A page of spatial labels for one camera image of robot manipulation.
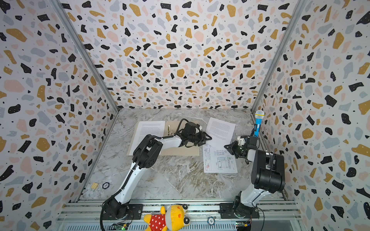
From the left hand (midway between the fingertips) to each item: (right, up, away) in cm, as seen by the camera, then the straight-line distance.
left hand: (212, 138), depth 96 cm
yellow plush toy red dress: (-21, -33, -31) cm, 50 cm away
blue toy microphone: (+26, +15, -13) cm, 32 cm away
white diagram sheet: (+4, -13, -1) cm, 14 cm away
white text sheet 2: (+9, +4, +12) cm, 15 cm away
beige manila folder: (-29, +6, +10) cm, 32 cm away
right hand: (+7, -3, -2) cm, 8 cm away
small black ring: (-63, -26, -13) cm, 69 cm away
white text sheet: (-41, +6, +13) cm, 44 cm away
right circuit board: (+12, -41, -24) cm, 49 cm away
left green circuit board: (-49, -40, -26) cm, 68 cm away
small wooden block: (-69, -25, -15) cm, 74 cm away
